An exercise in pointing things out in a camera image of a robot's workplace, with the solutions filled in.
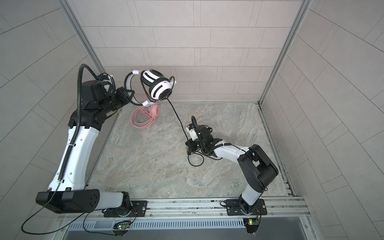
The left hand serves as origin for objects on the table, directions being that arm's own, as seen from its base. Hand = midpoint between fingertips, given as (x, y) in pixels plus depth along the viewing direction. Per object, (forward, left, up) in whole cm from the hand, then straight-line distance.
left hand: (137, 88), depth 66 cm
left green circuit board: (-48, +5, -36) cm, 61 cm away
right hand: (-9, -20, -35) cm, 41 cm away
